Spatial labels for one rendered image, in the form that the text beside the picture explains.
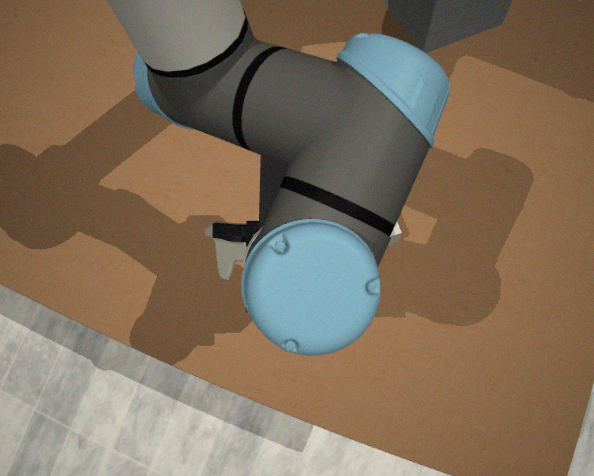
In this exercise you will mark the white power strip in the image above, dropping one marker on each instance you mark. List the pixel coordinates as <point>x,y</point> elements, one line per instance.
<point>395,235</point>

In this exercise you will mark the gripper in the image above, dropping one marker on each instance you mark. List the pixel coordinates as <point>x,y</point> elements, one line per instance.
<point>229,250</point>

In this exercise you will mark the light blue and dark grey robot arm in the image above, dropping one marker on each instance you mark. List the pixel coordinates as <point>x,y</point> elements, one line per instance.
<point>356,132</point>

